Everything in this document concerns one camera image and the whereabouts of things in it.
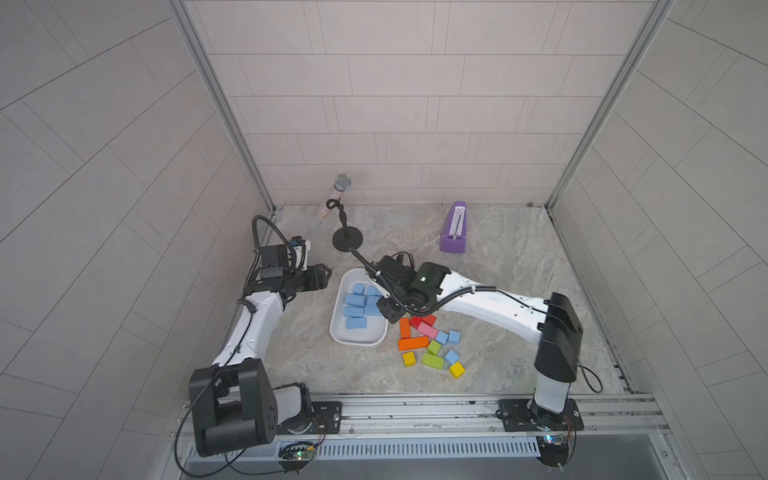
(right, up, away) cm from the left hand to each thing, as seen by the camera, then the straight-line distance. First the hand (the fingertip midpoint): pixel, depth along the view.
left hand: (325, 267), depth 86 cm
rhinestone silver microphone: (+5, +25, -1) cm, 25 cm away
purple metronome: (+40, +8, +14) cm, 43 cm away
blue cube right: (+37, -19, -3) cm, 42 cm away
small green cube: (+31, -21, -5) cm, 38 cm away
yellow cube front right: (+37, -26, -9) cm, 46 cm away
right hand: (+18, -10, -8) cm, 22 cm away
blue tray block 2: (+8, -13, +2) cm, 15 cm away
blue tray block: (+9, -10, +2) cm, 13 cm away
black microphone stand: (+3, +8, +20) cm, 22 cm away
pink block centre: (+30, -18, 0) cm, 35 cm away
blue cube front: (+36, -23, -6) cm, 43 cm away
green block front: (+31, -24, -7) cm, 40 cm away
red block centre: (+27, -15, 0) cm, 31 cm away
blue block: (+9, -16, +1) cm, 19 cm away
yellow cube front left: (+24, -24, -7) cm, 35 cm away
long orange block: (+26, -21, -3) cm, 33 cm away
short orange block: (+23, -18, +1) cm, 29 cm away
